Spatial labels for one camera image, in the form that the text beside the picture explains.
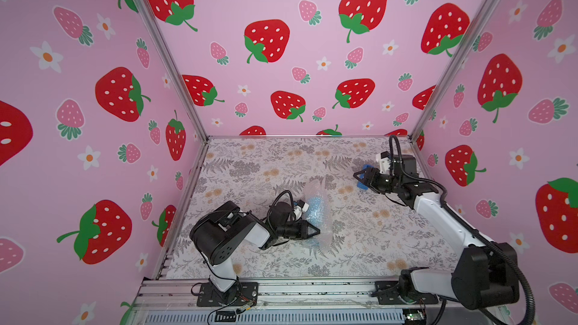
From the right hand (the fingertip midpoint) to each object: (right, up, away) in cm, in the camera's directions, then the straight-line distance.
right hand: (354, 178), depth 83 cm
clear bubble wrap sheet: (-13, -22, -5) cm, 26 cm away
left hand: (-13, -21, +2) cm, 25 cm away
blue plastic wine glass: (-14, -13, +3) cm, 20 cm away
